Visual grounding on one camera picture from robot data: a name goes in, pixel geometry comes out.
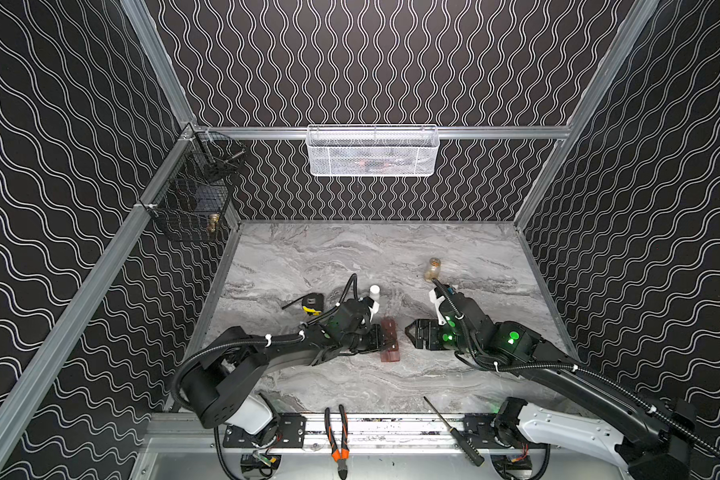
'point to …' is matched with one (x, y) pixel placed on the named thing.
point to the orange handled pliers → (339, 454)
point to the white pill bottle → (374, 291)
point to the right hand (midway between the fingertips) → (417, 332)
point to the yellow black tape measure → (311, 311)
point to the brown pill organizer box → (389, 330)
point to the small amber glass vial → (433, 270)
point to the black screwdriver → (464, 444)
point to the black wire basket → (192, 203)
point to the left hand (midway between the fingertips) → (405, 347)
